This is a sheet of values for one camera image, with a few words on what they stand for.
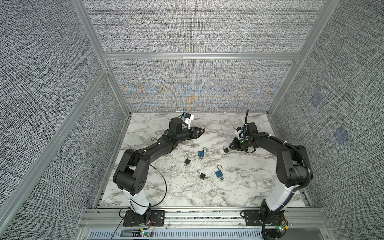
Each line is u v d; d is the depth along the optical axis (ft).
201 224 2.40
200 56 2.88
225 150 3.22
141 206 1.57
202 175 2.88
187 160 3.05
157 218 2.40
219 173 2.88
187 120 2.62
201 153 3.12
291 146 1.70
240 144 2.76
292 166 1.63
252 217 2.40
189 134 2.56
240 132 2.93
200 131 2.78
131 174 1.55
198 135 2.63
